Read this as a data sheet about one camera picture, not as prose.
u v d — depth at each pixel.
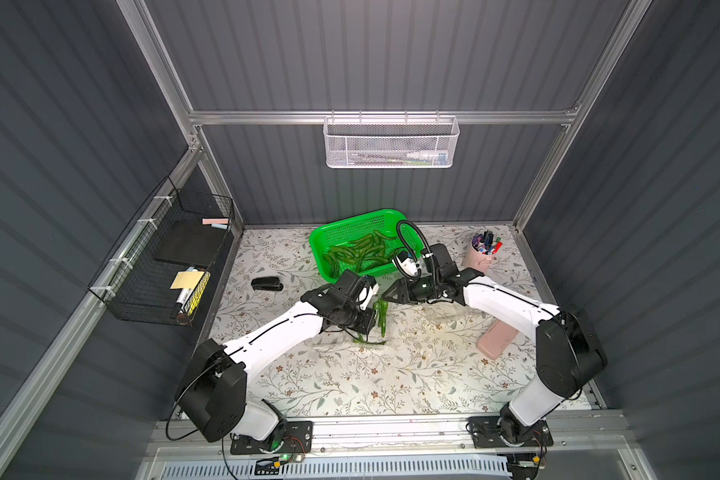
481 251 0.98
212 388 0.41
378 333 0.84
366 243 1.12
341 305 0.64
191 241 0.79
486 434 0.73
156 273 0.72
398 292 0.77
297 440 0.72
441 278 0.68
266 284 1.02
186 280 0.71
